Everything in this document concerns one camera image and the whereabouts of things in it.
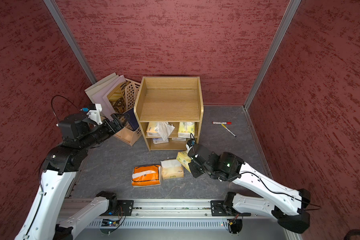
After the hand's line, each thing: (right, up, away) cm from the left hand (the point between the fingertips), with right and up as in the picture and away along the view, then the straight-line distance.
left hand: (123, 123), depth 63 cm
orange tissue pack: (+6, -29, +14) cm, 33 cm away
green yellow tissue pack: (+27, -18, +7) cm, 33 cm away
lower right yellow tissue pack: (+28, -3, +15) cm, 31 cm away
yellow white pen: (+59, -7, +43) cm, 73 cm away
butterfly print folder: (-17, +15, +31) cm, 39 cm away
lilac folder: (-26, +14, +25) cm, 38 cm away
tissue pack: (+8, -5, +16) cm, 19 cm away
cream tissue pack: (+19, -27, +20) cm, 39 cm away
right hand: (+31, -21, +5) cm, 37 cm away
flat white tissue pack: (+10, -12, +31) cm, 35 cm away
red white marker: (+55, -1, +47) cm, 72 cm away
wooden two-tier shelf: (+19, +7, +13) cm, 24 cm away
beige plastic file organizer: (-11, +21, +39) cm, 46 cm away
